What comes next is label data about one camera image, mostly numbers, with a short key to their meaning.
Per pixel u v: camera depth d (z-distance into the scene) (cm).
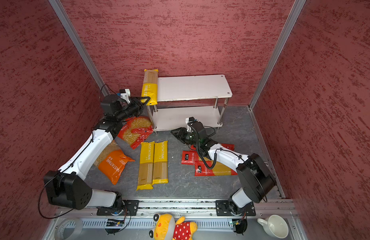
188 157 90
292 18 75
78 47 85
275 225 69
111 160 83
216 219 72
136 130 93
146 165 87
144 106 69
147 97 74
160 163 88
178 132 74
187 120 79
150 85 79
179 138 73
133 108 67
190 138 72
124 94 70
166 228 63
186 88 81
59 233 66
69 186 40
